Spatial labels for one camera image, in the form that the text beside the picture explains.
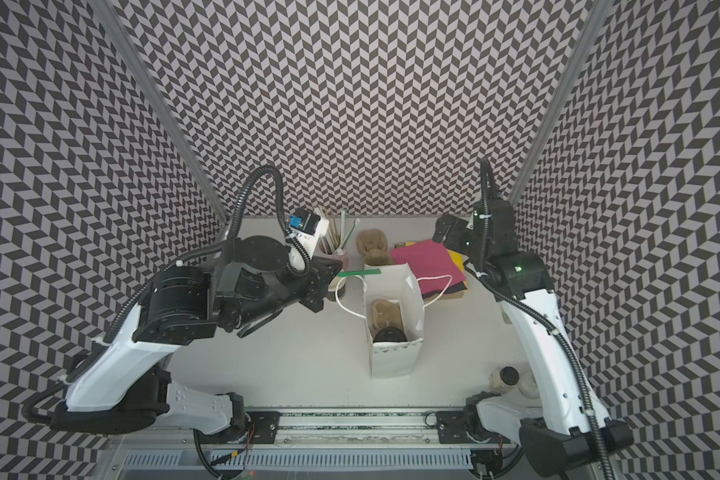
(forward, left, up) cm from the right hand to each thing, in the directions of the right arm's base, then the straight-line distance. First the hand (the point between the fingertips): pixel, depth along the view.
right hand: (453, 236), depth 69 cm
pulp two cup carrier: (-3, +16, -32) cm, 36 cm away
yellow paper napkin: (+14, -10, -30) cm, 34 cm away
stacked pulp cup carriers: (+22, +19, -28) cm, 41 cm away
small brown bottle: (-25, -12, -25) cm, 38 cm away
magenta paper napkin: (+15, 0, -29) cm, 32 cm away
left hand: (-16, +25, +10) cm, 31 cm away
